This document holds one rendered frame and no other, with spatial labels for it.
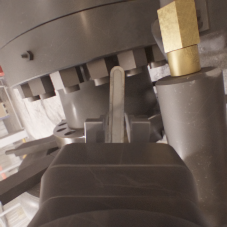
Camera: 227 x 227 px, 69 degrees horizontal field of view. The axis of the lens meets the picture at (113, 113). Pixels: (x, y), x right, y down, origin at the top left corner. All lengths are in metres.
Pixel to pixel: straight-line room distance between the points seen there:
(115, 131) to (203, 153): 0.11
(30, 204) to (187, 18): 0.45
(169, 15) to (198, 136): 0.13
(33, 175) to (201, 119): 0.40
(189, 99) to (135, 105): 0.30
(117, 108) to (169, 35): 0.10
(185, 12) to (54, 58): 0.24
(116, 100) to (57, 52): 0.21
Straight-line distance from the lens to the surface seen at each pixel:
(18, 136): 8.02
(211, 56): 1.02
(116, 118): 0.16
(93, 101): 0.46
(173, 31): 0.20
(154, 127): 0.46
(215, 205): 0.27
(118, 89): 0.16
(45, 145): 0.70
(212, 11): 0.75
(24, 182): 0.48
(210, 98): 0.20
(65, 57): 0.34
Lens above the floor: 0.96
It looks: 35 degrees down
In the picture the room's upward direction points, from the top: 116 degrees counter-clockwise
